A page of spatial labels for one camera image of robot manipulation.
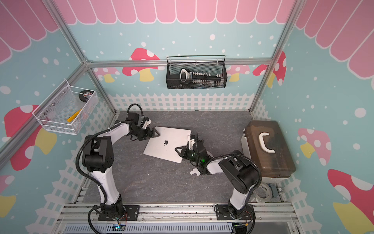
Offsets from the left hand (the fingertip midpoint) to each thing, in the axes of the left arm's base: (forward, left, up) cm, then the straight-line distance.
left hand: (154, 137), depth 98 cm
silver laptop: (-7, -8, +1) cm, 11 cm away
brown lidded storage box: (-12, -65, +15) cm, 68 cm away
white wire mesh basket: (-6, +44, +28) cm, 52 cm away
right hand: (-11, -16, +5) cm, 20 cm away
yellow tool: (-8, +33, +28) cm, 44 cm away
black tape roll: (+8, +35, +28) cm, 46 cm away
